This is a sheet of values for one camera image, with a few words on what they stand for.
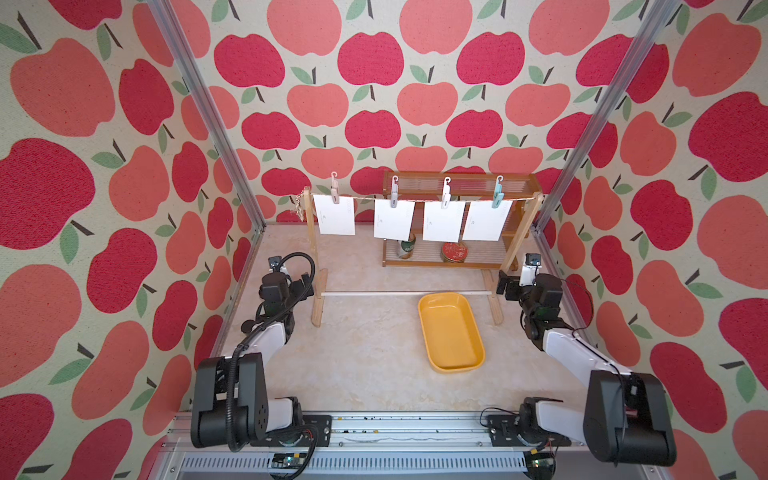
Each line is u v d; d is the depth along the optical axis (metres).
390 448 0.74
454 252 1.07
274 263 0.77
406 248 1.04
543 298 0.66
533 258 0.75
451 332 0.91
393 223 0.73
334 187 0.65
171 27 0.71
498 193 0.64
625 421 0.41
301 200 0.67
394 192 0.65
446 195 0.65
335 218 0.72
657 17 0.70
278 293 0.69
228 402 0.41
